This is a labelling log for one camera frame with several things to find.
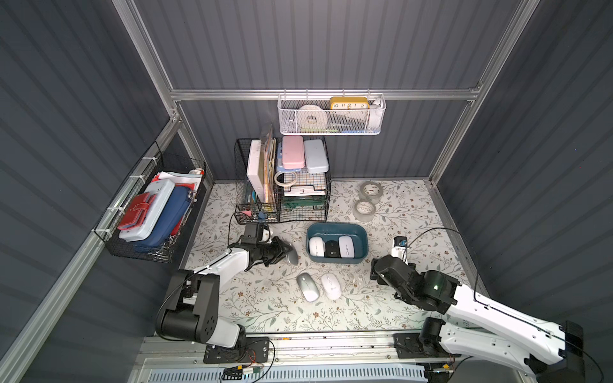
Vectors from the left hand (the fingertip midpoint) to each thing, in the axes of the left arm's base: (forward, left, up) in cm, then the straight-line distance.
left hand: (291, 251), depth 89 cm
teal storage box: (+12, -16, -4) cm, 20 cm away
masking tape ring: (+22, +3, +14) cm, 26 cm away
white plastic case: (+5, +36, +29) cm, 47 cm away
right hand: (-10, -33, +7) cm, 35 cm away
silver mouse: (-12, -6, -5) cm, 14 cm away
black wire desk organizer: (+26, +4, +12) cm, 29 cm away
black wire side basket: (+18, +44, +27) cm, 55 cm away
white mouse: (-12, -15, -4) cm, 19 cm away
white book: (+25, +14, +19) cm, 34 cm away
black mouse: (+3, -16, -4) cm, 17 cm away
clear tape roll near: (+24, -32, -6) cm, 41 cm away
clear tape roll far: (+36, -37, -5) cm, 52 cm away
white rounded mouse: (+4, -10, -3) cm, 11 cm away
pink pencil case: (+34, 0, +19) cm, 39 cm away
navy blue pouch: (-3, +33, +25) cm, 42 cm away
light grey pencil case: (+36, -9, +16) cm, 41 cm away
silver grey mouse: (+4, -22, -4) cm, 22 cm away
